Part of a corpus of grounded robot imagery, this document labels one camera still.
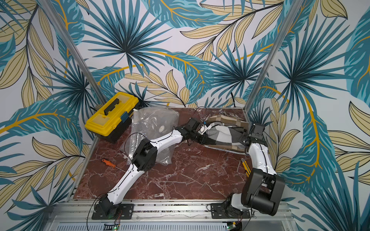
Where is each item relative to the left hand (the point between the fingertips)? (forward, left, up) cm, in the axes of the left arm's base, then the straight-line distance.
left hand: (210, 142), depth 93 cm
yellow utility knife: (-14, -22, -5) cm, 26 cm away
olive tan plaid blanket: (+14, -13, +5) cm, 20 cm away
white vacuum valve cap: (+9, +32, +1) cm, 34 cm away
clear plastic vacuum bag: (+15, +41, -1) cm, 43 cm away
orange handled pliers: (-14, +62, -5) cm, 64 cm away
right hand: (-1, -22, +7) cm, 23 cm away
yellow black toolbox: (+7, +62, +11) cm, 63 cm away
